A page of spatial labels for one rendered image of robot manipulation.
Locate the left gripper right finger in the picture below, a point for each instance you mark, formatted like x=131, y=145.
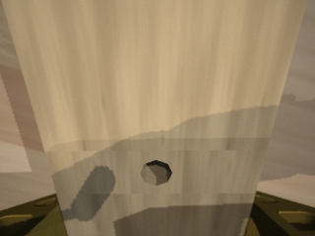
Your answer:
x=275, y=216

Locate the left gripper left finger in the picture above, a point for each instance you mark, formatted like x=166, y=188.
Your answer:
x=41, y=217

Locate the light wooden slat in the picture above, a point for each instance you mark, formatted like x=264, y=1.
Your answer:
x=155, y=115

